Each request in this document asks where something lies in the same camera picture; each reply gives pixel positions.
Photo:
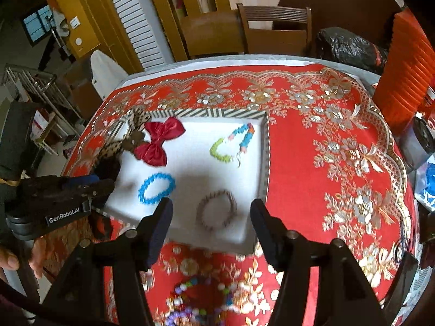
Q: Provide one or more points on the metal rack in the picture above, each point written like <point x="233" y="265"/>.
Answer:
<point x="40" y="81"/>

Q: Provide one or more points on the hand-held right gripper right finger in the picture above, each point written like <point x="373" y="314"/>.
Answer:
<point x="268" y="237"/>

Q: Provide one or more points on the black plastic bag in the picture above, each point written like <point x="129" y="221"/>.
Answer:
<point x="346" y="49"/>

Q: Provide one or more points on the white tray with striped rim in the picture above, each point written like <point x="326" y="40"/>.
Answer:
<point x="190" y="176"/>

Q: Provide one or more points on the leopard print bow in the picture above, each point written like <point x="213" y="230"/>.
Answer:
<point x="137" y="119"/>

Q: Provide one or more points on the stack of orange plastic stools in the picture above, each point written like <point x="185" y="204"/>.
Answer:
<point x="404" y="74"/>

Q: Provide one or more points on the window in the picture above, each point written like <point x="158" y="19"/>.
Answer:
<point x="35" y="23"/>

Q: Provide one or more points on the red floral tablecloth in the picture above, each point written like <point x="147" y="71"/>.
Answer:
<point x="306" y="176"/>

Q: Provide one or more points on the round dark wooden table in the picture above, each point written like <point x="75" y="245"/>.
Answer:
<point x="340" y="0"/>

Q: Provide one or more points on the grey container with black lid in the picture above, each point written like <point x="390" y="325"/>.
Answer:
<point x="416" y="149"/>

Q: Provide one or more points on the white table cover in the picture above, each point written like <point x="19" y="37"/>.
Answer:
<point x="204" y="61"/>

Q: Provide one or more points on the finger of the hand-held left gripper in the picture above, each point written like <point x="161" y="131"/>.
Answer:
<point x="103" y="187"/>
<point x="83" y="180"/>

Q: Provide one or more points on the person's left hand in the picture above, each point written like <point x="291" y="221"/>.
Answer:
<point x="39" y="258"/>

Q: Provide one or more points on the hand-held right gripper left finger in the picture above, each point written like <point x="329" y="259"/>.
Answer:
<point x="159" y="234"/>

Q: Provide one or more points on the slatted wooden chair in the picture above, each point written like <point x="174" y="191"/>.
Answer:
<point x="272" y="40"/>

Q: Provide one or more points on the plain wooden chair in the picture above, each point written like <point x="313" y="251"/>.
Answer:
<point x="210" y="34"/>

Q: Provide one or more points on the red satin bow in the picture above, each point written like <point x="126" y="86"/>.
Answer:
<point x="156" y="142"/>

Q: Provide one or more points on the white louvred door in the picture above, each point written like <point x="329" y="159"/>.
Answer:
<point x="136" y="17"/>

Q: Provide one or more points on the blue plastic bag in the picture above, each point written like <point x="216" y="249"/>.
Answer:
<point x="428" y="183"/>

